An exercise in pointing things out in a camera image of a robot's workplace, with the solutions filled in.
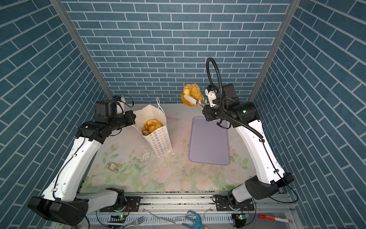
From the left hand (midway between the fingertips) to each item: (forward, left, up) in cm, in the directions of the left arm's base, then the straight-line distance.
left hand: (137, 114), depth 72 cm
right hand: (-2, -34, +7) cm, 34 cm away
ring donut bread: (+7, -3, -16) cm, 18 cm away
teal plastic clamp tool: (-44, -31, -29) cm, 61 cm away
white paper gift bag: (-7, -11, -14) cm, 19 cm away
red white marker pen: (-43, -69, -29) cm, 86 cm away
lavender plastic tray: (0, -41, -29) cm, 51 cm away
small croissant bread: (0, 0, -17) cm, 17 cm away
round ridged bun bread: (+2, -6, -14) cm, 15 cm away
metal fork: (-42, -3, -31) cm, 52 cm away
